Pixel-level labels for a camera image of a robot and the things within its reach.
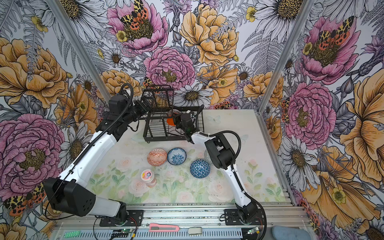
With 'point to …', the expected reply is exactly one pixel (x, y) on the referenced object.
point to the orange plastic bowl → (170, 121)
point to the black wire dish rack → (160, 114)
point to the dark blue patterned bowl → (200, 168)
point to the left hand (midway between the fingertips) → (150, 107)
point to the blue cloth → (288, 233)
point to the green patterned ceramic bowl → (207, 156)
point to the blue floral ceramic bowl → (176, 156)
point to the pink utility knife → (157, 227)
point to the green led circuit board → (74, 234)
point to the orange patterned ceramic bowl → (157, 157)
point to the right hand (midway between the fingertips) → (170, 114)
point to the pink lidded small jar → (148, 177)
